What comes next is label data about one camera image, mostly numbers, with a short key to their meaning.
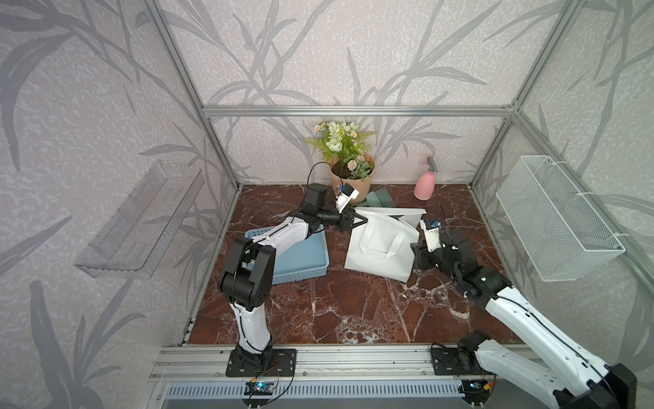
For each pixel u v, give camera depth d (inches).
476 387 29.1
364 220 32.5
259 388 27.8
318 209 29.1
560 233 24.3
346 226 30.8
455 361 28.4
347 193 30.7
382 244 33.0
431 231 26.3
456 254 22.0
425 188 43.5
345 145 36.8
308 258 38.6
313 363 29.6
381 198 45.4
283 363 28.7
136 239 26.8
